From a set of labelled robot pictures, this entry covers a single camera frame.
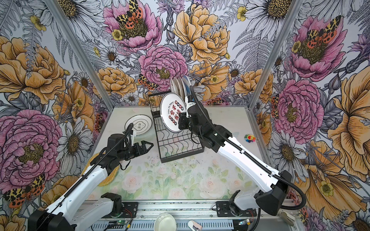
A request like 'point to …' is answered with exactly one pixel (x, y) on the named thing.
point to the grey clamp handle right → (287, 218)
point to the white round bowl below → (165, 222)
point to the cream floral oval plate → (177, 86)
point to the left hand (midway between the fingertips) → (147, 151)
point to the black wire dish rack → (171, 145)
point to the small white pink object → (194, 226)
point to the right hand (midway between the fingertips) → (180, 119)
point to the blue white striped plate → (188, 84)
